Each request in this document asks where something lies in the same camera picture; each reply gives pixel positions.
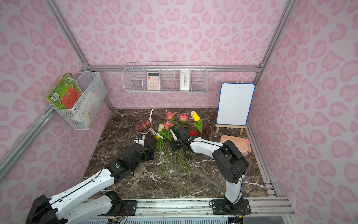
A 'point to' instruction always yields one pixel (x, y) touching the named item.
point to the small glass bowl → (138, 87)
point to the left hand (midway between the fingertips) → (148, 145)
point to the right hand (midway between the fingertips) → (172, 143)
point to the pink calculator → (153, 82)
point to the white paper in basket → (88, 108)
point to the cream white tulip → (192, 113)
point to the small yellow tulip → (157, 136)
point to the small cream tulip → (161, 126)
